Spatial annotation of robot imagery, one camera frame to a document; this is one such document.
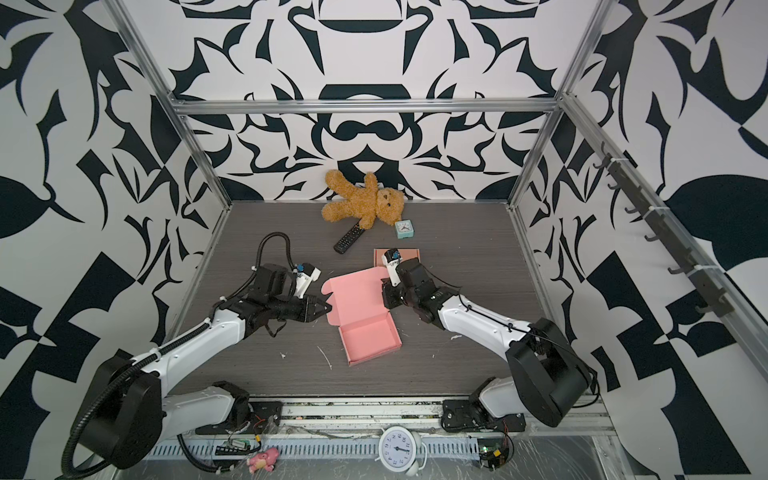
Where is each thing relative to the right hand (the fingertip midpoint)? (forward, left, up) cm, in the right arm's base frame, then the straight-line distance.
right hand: (383, 284), depth 85 cm
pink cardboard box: (-6, +7, -2) cm, 9 cm away
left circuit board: (-37, +34, -7) cm, 51 cm away
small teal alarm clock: (+28, -8, -9) cm, 30 cm away
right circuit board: (-38, -25, -13) cm, 48 cm away
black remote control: (+24, +12, -9) cm, 29 cm away
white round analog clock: (-38, -4, -8) cm, 39 cm away
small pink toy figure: (-39, +27, -7) cm, 48 cm away
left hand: (-6, +14, 0) cm, 15 cm away
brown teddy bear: (+35, +6, -4) cm, 36 cm away
